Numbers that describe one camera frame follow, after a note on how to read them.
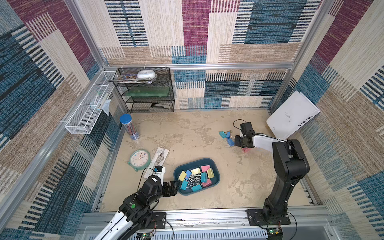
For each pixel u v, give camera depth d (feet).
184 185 2.75
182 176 2.77
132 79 3.02
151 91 3.31
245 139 2.53
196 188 2.68
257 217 2.41
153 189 2.01
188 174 2.82
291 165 1.67
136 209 1.81
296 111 2.94
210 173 2.79
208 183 2.73
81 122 2.92
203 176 2.77
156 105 3.64
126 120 2.87
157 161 3.08
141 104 3.91
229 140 3.33
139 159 3.01
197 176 2.84
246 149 3.19
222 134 3.43
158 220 2.38
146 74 2.91
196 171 2.84
